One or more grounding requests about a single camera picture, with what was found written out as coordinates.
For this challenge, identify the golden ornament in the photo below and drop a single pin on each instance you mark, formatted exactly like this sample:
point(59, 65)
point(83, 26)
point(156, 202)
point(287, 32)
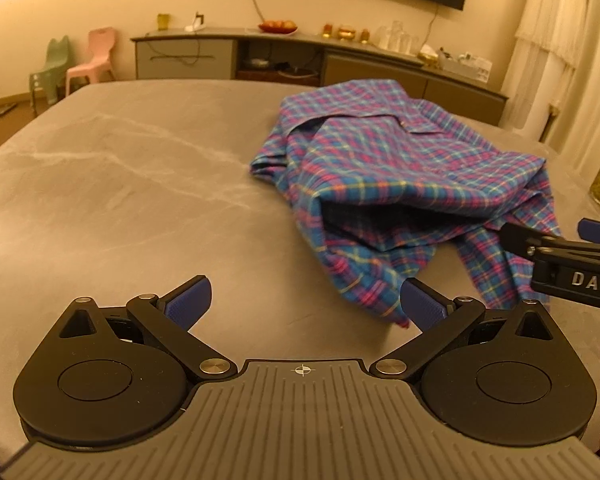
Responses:
point(346, 32)
point(328, 31)
point(365, 35)

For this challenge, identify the pink plastic chair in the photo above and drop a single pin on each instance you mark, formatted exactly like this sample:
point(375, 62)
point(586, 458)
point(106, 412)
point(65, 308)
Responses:
point(92, 65)

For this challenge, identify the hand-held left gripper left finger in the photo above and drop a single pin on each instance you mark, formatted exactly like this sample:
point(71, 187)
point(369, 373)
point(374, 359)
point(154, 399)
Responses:
point(190, 302)

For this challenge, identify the blue pink plaid shirt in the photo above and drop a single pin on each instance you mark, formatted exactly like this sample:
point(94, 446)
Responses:
point(380, 185)

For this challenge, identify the white charger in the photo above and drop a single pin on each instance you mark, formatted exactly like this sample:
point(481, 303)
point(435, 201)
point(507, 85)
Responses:
point(196, 24)

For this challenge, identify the white box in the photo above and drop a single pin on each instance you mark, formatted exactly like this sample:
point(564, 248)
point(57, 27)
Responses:
point(467, 67)

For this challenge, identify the group of clear glasses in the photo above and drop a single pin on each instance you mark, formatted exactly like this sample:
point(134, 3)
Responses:
point(395, 37)

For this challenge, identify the white layered curtain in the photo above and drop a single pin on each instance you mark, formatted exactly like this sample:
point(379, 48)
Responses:
point(555, 35)

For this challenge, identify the green plastic chair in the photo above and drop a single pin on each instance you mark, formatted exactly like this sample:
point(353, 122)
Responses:
point(50, 77)

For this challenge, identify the plate of oranges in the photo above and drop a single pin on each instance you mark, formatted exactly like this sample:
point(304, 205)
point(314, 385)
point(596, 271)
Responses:
point(278, 26)

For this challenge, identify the long grey sideboard cabinet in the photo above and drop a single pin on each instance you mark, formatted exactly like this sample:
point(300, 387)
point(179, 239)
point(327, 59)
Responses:
point(190, 57)

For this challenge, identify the yellow cup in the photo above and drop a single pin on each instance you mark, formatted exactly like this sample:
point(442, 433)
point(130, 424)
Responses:
point(163, 21)

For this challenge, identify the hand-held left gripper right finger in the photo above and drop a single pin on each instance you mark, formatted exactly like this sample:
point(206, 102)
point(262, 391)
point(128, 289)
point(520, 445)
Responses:
point(422, 305)

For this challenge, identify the dark remote control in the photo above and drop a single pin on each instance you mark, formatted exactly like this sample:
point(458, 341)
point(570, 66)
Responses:
point(4, 110)

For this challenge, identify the golden tissue holder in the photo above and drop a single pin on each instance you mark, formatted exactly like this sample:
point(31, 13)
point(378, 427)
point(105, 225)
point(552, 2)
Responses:
point(428, 56)

